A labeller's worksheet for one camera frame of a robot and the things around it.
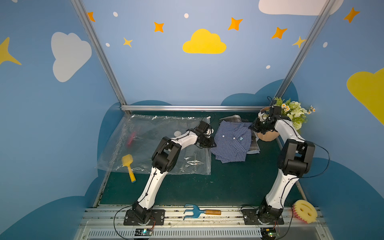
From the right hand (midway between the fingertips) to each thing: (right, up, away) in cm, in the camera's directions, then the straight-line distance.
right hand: (251, 125), depth 97 cm
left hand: (-22, -13, +1) cm, 25 cm away
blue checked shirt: (-12, -10, +1) cm, 16 cm away
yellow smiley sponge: (+19, -44, -23) cm, 53 cm away
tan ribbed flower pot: (+12, -7, 0) cm, 14 cm away
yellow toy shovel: (-80, -22, -6) cm, 83 cm away
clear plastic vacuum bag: (-78, -7, +9) cm, 79 cm away
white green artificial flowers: (+18, +8, -15) cm, 25 cm away
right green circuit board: (-2, -53, -27) cm, 59 cm away
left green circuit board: (-63, -52, -26) cm, 86 cm away
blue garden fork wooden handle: (-36, -45, -22) cm, 62 cm away
